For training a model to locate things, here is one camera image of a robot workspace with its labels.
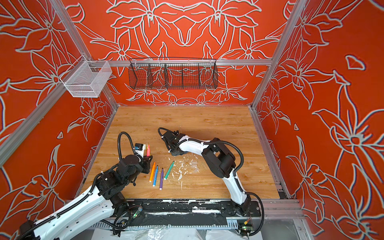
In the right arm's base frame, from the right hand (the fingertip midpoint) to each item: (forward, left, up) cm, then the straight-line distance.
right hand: (176, 150), depth 94 cm
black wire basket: (+44, +2, +29) cm, 52 cm away
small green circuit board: (-40, -35, -1) cm, 53 cm away
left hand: (-10, +11, +14) cm, 21 cm away
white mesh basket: (+35, +55, +32) cm, 73 cm away
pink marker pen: (-10, +12, +18) cm, 23 cm away
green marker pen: (-13, +3, 0) cm, 14 cm away
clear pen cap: (-8, -12, 0) cm, 14 cm away
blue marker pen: (-17, +11, +1) cm, 20 cm away
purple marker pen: (-21, +7, 0) cm, 22 cm away
